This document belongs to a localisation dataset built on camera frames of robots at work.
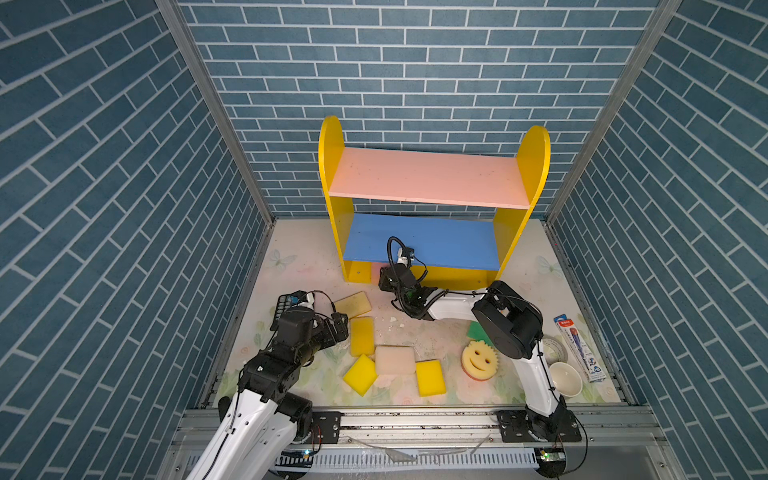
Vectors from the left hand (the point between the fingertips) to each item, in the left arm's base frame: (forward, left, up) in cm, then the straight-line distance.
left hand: (336, 321), depth 77 cm
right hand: (+22, -12, -7) cm, 26 cm away
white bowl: (-13, -60, -9) cm, 62 cm away
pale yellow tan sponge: (+12, -2, -13) cm, 18 cm away
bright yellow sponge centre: (-10, -25, -14) cm, 31 cm away
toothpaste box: (-4, -70, -12) cm, 71 cm away
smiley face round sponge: (-7, -39, -11) cm, 41 cm away
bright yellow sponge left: (-9, -6, -14) cm, 18 cm away
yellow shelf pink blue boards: (+55, -41, -17) cm, 70 cm away
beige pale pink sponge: (-6, -15, -13) cm, 21 cm away
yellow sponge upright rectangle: (+4, -5, -18) cm, 19 cm away
